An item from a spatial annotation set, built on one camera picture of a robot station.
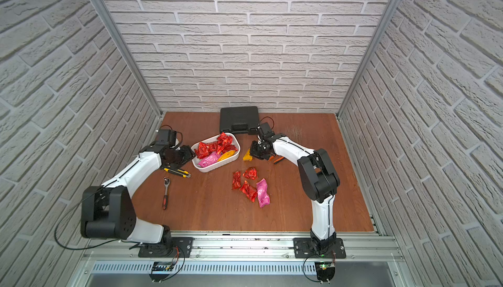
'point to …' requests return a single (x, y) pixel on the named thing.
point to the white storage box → (195, 160)
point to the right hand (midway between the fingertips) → (253, 153)
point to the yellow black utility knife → (179, 172)
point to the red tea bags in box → (223, 144)
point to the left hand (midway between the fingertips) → (194, 153)
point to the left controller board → (161, 270)
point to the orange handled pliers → (278, 160)
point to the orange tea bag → (247, 156)
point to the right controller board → (325, 271)
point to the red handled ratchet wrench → (166, 182)
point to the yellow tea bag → (226, 154)
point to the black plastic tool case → (239, 120)
